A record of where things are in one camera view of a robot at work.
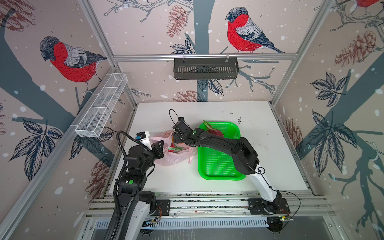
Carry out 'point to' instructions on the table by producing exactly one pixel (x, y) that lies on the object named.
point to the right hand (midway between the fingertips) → (178, 134)
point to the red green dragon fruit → (212, 130)
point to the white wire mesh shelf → (100, 104)
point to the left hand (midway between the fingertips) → (166, 138)
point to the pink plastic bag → (170, 158)
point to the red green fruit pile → (175, 149)
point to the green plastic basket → (216, 164)
